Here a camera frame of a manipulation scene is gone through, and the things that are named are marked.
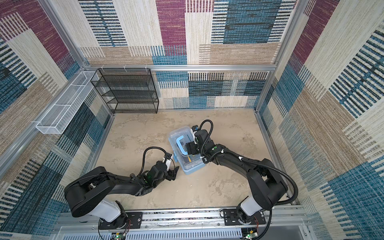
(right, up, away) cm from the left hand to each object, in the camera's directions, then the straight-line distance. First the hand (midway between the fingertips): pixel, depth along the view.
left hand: (173, 163), depth 89 cm
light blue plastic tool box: (+3, +16, +3) cm, 16 cm away
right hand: (+12, +11, -1) cm, 16 cm away
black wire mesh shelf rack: (-36, +48, +21) cm, 64 cm away
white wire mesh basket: (-52, +26, -18) cm, 61 cm away
